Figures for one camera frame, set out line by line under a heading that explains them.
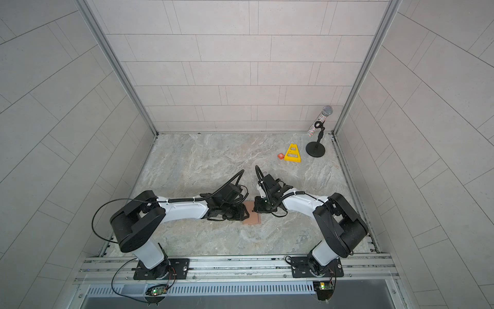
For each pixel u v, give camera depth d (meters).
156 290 0.64
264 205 0.75
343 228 0.44
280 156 1.05
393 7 0.71
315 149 1.08
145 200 0.47
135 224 0.44
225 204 0.68
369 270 0.72
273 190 0.69
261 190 0.73
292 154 1.08
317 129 0.98
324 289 0.68
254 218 0.83
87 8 0.71
